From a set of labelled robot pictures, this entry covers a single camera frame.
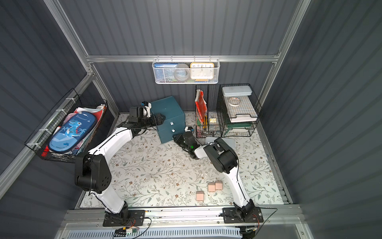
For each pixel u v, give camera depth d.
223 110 1.08
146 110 0.75
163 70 0.84
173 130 0.96
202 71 0.88
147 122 0.77
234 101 0.99
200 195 0.79
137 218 0.74
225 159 0.60
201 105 1.15
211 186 0.83
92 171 0.46
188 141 0.81
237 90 1.03
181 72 0.91
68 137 0.64
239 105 0.97
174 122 0.90
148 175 0.89
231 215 0.74
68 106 0.75
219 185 0.83
